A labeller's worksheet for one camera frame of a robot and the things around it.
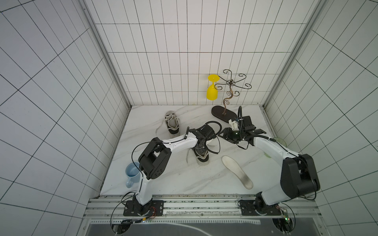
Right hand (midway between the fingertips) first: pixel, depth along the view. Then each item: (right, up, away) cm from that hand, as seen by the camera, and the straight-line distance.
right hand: (221, 132), depth 89 cm
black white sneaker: (-32, +6, +15) cm, 36 cm away
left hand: (-16, -10, +3) cm, 19 cm away
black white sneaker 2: (-13, -10, -8) cm, 19 cm away
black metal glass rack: (+3, +14, +26) cm, 29 cm away
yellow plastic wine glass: (-5, +27, +7) cm, 28 cm away
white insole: (+6, -20, -1) cm, 21 cm away
